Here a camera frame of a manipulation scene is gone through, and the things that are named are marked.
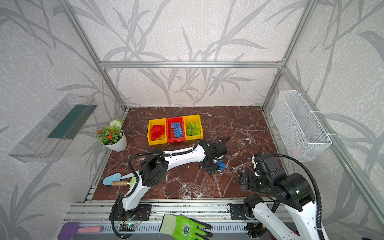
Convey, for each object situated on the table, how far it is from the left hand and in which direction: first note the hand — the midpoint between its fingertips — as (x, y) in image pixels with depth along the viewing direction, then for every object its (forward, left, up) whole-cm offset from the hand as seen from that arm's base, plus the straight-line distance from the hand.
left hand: (211, 163), depth 88 cm
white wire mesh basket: (0, -36, +32) cm, 49 cm away
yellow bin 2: (+34, +12, +1) cm, 36 cm away
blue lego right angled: (0, -6, -1) cm, 6 cm away
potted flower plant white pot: (+11, +58, +11) cm, 60 cm away
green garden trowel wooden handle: (-11, +51, -2) cm, 52 cm away
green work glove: (-31, +15, 0) cm, 34 cm away
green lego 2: (+28, +9, 0) cm, 30 cm away
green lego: (+31, +13, -1) cm, 34 cm away
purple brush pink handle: (-32, +68, -2) cm, 75 cm away
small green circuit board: (-31, +41, -4) cm, 52 cm away
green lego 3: (+23, +13, -1) cm, 26 cm away
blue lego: (+24, +23, -3) cm, 33 cm away
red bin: (+19, +27, -2) cm, 33 cm away
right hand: (-13, -14, +19) cm, 27 cm away
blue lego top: (+30, +25, -2) cm, 39 cm away
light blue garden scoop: (-8, +55, -3) cm, 56 cm away
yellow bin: (+21, +36, +2) cm, 42 cm away
